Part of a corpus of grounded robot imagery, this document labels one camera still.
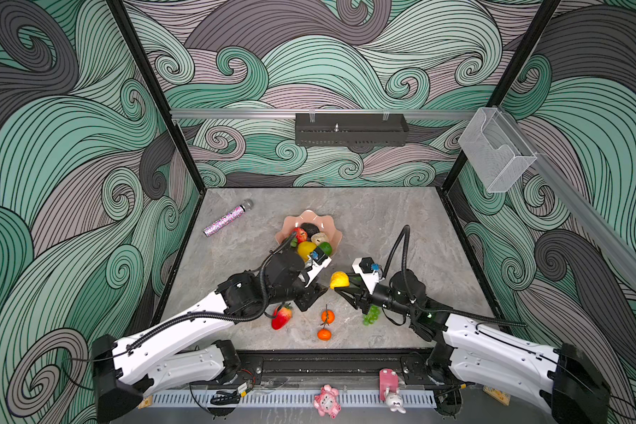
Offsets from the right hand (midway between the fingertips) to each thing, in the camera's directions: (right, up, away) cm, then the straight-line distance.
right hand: (340, 283), depth 72 cm
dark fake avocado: (-9, +13, +26) cm, 30 cm away
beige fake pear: (-5, +10, +22) cm, 25 cm away
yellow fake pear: (-1, +2, -3) cm, 3 cm away
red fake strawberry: (-18, -12, +8) cm, 23 cm away
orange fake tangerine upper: (-3, -13, +9) cm, 16 cm away
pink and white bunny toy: (+13, -28, -1) cm, 31 cm away
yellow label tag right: (+42, -29, -4) cm, 51 cm away
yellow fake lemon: (-11, +6, +24) cm, 27 cm away
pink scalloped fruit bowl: (-3, +15, +32) cm, 35 cm away
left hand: (-5, +1, -3) cm, 6 cm away
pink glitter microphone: (-36, +23, +38) cm, 57 cm away
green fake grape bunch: (+11, -14, +11) cm, 21 cm away
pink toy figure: (-4, -29, -6) cm, 30 cm away
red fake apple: (-12, +11, +25) cm, 30 cm away
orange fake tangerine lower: (-4, -17, +5) cm, 18 cm away
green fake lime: (-3, +7, +18) cm, 20 cm away
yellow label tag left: (-52, -30, -5) cm, 60 cm away
